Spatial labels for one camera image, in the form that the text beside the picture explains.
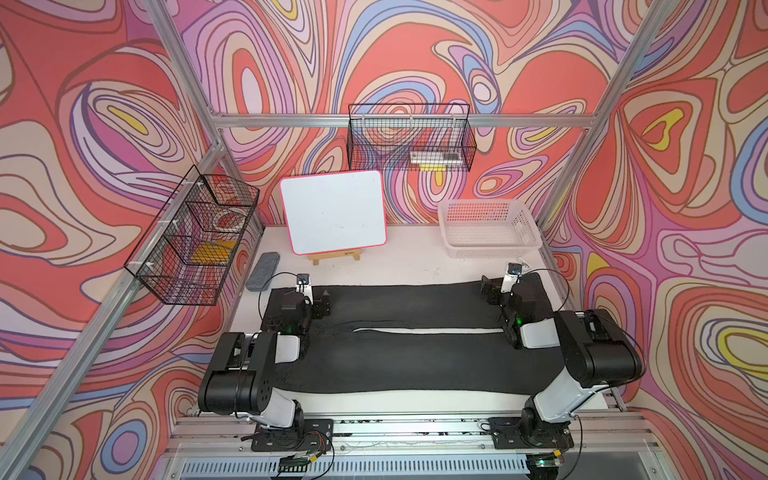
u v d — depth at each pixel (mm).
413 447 730
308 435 726
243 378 446
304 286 802
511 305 773
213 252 717
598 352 473
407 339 907
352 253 1056
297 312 716
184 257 735
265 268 1036
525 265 1050
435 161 822
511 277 822
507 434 733
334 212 1024
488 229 1151
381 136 1002
